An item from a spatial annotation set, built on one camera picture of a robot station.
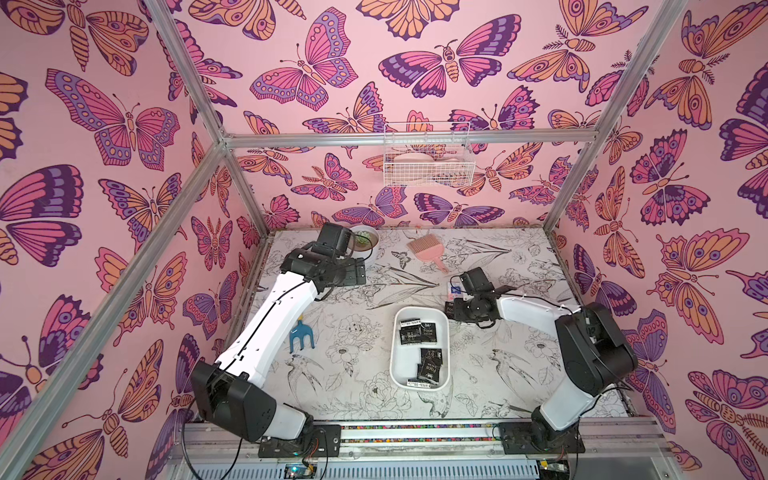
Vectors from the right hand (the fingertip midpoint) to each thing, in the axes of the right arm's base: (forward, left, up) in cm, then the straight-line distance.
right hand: (454, 313), depth 95 cm
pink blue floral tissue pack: (+8, -1, +1) cm, 8 cm away
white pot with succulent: (+22, +30, +9) cm, 38 cm away
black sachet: (-7, +14, +1) cm, 16 cm away
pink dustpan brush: (+28, +6, -1) cm, 29 cm away
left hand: (0, +31, +21) cm, 37 cm away
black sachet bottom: (-20, +9, +3) cm, 22 cm away
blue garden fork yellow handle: (-6, +48, -2) cm, 49 cm away
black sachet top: (-7, +9, +1) cm, 11 cm away
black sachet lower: (-16, +8, +2) cm, 18 cm away
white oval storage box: (-15, +16, 0) cm, 21 cm away
